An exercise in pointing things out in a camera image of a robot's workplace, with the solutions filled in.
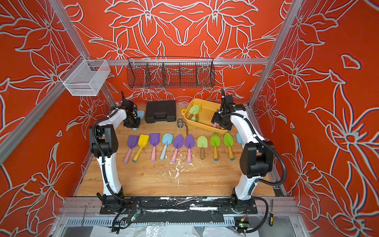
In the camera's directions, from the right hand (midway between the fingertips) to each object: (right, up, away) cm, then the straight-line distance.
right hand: (217, 121), depth 88 cm
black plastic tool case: (-39, +8, +20) cm, 45 cm away
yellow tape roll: (-22, +8, +24) cm, 34 cm away
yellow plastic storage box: (-2, +9, +30) cm, 31 cm away
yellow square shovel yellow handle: (-49, -14, +10) cm, 52 cm away
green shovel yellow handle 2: (+10, -13, +10) cm, 19 cm away
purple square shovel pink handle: (-41, -13, +10) cm, 45 cm away
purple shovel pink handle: (-25, -15, +10) cm, 31 cm away
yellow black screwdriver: (+22, -47, -18) cm, 55 cm away
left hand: (-56, -2, +16) cm, 58 cm away
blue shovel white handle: (-32, -12, +10) cm, 36 cm away
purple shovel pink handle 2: (-17, -14, +9) cm, 24 cm away
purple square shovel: (-56, -14, +10) cm, 59 cm away
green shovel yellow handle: (0, -14, +10) cm, 17 cm away
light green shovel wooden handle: (-8, -15, +10) cm, 19 cm away
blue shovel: (-54, +5, +20) cm, 58 cm away
